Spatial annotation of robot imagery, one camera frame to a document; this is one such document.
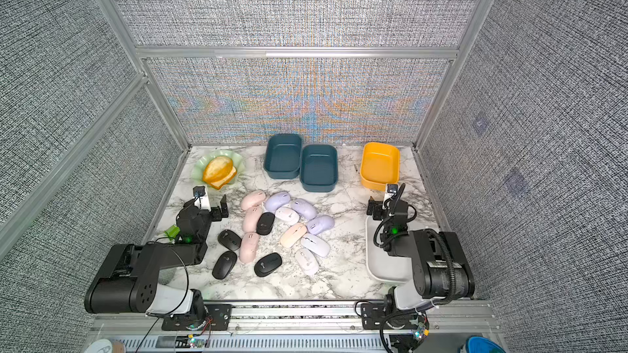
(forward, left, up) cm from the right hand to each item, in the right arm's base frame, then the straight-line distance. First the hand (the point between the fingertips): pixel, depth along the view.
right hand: (385, 191), depth 93 cm
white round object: (-47, +85, -2) cm, 97 cm away
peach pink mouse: (-15, +34, -6) cm, 38 cm away
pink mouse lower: (-20, +50, -5) cm, 54 cm away
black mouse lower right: (-25, +43, -6) cm, 50 cm away
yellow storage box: (+20, -4, -9) cm, 23 cm away
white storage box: (-25, +5, -6) cm, 26 cm away
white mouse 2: (-18, +27, -7) cm, 33 cm away
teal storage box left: (+26, +41, -9) cm, 50 cm away
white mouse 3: (-25, +29, -5) cm, 38 cm away
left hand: (-2, +63, +2) cm, 64 cm away
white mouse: (-7, +37, -5) cm, 38 cm away
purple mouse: (0, +42, -6) cm, 42 cm away
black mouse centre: (-9, +46, -7) cm, 47 cm away
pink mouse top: (+1, +52, -6) cm, 52 cm away
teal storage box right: (+15, +25, -5) cm, 29 cm away
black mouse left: (-16, +57, -6) cm, 60 cm away
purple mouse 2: (-4, +31, -6) cm, 32 cm away
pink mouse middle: (-8, +51, -6) cm, 52 cm away
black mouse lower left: (-25, +57, -6) cm, 63 cm away
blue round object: (-47, -14, +3) cm, 50 cm away
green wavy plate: (+18, +76, -3) cm, 78 cm away
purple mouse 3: (-11, +25, -5) cm, 28 cm away
